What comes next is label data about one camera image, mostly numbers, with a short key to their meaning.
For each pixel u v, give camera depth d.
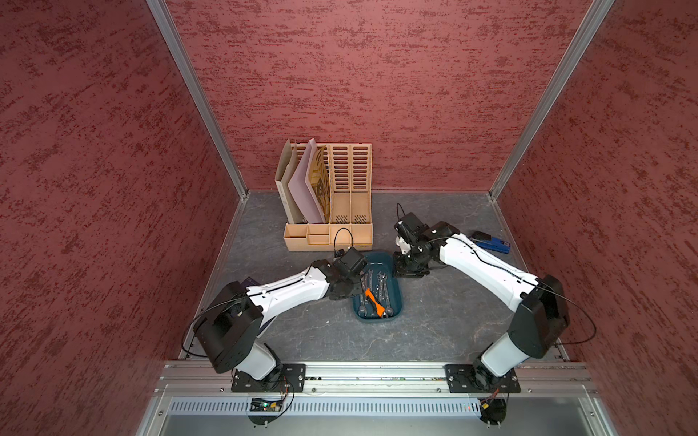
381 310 0.85
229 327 0.43
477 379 0.65
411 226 0.66
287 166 0.87
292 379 0.74
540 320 0.43
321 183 1.00
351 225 0.98
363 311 0.85
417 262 0.68
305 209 0.95
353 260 0.67
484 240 1.03
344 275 0.65
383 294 0.90
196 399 0.71
